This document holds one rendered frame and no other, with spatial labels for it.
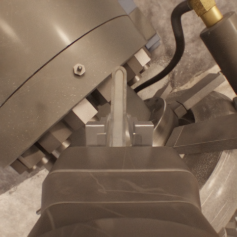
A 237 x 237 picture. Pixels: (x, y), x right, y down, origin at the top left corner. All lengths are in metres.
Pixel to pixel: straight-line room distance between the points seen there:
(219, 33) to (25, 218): 2.05
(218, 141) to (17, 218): 1.99
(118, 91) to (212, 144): 0.26
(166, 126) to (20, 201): 1.68
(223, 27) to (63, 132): 0.37
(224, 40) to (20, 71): 0.38
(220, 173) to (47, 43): 0.38
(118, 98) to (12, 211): 1.99
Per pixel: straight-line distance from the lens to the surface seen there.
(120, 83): 0.16
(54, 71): 0.32
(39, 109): 0.32
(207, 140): 0.38
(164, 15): 1.21
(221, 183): 0.36
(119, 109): 0.16
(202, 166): 0.38
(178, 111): 0.59
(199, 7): 0.42
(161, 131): 0.46
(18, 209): 2.04
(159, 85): 1.19
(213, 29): 0.41
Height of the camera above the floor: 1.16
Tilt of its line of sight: 71 degrees down
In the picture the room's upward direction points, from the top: 172 degrees counter-clockwise
